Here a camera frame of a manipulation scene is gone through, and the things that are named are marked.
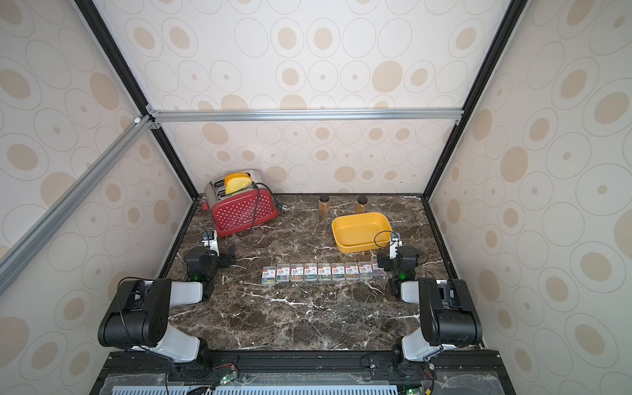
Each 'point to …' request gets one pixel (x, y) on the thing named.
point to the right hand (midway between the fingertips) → (394, 248)
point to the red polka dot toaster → (239, 210)
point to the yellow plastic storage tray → (362, 232)
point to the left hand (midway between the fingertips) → (225, 241)
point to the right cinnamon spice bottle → (360, 206)
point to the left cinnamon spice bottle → (323, 206)
